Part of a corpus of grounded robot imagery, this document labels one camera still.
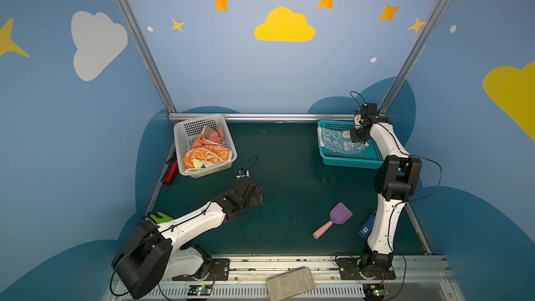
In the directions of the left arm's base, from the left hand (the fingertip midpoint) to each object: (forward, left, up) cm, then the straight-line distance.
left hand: (256, 192), depth 87 cm
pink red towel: (+29, +22, +2) cm, 37 cm away
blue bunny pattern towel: (+29, -40, +2) cm, 50 cm away
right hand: (+29, -50, +7) cm, 58 cm away
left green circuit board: (-33, +18, -7) cm, 39 cm away
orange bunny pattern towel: (+16, +21, +6) cm, 27 cm away
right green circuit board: (-33, -43, -7) cm, 55 cm away
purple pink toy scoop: (-7, -35, -6) cm, 36 cm away
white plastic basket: (+35, +40, -4) cm, 54 cm away
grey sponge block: (-32, -13, -3) cm, 35 cm away
